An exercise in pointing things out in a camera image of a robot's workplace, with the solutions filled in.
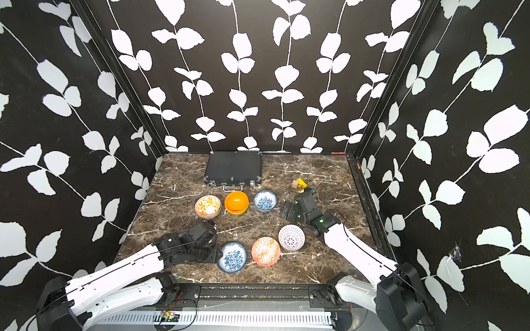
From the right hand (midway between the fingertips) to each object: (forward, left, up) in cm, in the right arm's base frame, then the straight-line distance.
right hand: (286, 207), depth 84 cm
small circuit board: (-37, +42, -12) cm, 57 cm away
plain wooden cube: (+20, -5, -11) cm, 24 cm away
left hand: (-16, +25, -6) cm, 31 cm away
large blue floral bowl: (-17, +21, -11) cm, 29 cm away
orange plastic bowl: (+8, +23, -8) cm, 26 cm away
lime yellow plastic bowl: (+3, +23, -12) cm, 26 cm away
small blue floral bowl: (+11, +10, -12) cm, 19 cm away
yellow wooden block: (+22, -9, -12) cm, 27 cm away
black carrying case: (+29, +28, -10) cm, 42 cm away
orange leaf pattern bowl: (+6, +37, -9) cm, 38 cm away
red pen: (+48, -37, -16) cm, 63 cm away
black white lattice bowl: (-8, -2, -12) cm, 14 cm away
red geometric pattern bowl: (-14, +9, -12) cm, 20 cm away
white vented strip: (-37, +12, -13) cm, 41 cm away
